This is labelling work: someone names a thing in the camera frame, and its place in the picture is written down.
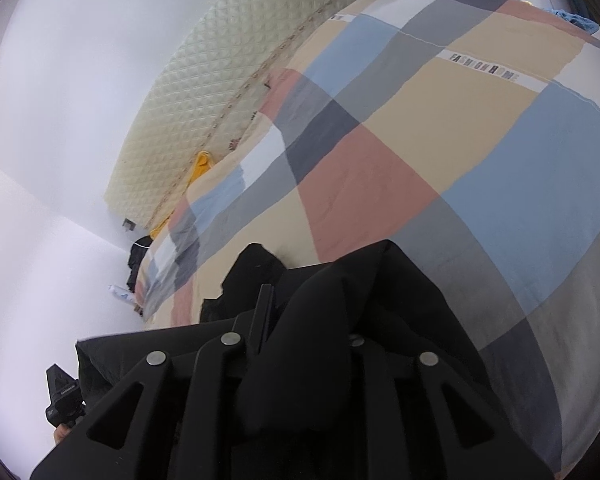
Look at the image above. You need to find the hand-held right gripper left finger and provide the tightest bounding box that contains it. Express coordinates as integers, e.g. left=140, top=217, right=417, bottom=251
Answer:
left=29, top=284, right=275, bottom=480

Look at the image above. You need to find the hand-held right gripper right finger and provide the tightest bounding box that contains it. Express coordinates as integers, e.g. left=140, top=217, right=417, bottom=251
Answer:
left=349, top=335, right=557, bottom=480

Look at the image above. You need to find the black puffer jacket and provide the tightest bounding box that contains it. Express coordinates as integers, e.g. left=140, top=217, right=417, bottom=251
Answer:
left=75, top=240, right=498, bottom=480

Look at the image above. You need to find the white spray bottle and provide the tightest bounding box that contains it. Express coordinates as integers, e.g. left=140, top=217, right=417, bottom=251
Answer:
left=107, top=284, right=143, bottom=311

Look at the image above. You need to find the black bag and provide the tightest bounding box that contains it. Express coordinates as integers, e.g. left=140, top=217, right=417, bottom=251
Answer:
left=126, top=234, right=155, bottom=286

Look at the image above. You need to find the yellow pillow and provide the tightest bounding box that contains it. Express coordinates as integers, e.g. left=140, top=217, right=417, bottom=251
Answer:
left=149, top=150, right=216, bottom=241

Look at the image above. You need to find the checked bed cover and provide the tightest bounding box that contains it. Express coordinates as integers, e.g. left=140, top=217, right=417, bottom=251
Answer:
left=132, top=0, right=600, bottom=480

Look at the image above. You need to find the cream quilted headboard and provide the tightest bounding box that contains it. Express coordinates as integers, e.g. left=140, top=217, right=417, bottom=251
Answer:
left=104, top=0, right=381, bottom=231

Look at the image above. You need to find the blue cloth at bed edge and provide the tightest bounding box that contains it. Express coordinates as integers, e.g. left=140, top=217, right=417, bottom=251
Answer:
left=550, top=7, right=600, bottom=35

